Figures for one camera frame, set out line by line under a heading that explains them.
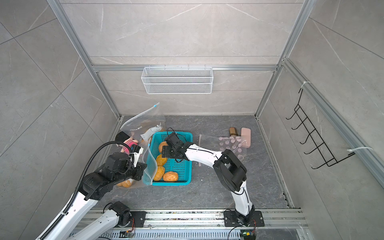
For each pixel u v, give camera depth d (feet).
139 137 2.96
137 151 2.05
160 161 2.89
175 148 2.26
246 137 3.41
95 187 1.48
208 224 2.39
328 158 1.93
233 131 3.51
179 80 3.31
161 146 3.14
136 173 2.02
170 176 2.74
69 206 1.39
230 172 1.63
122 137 3.15
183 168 2.96
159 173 2.80
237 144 3.03
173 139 2.26
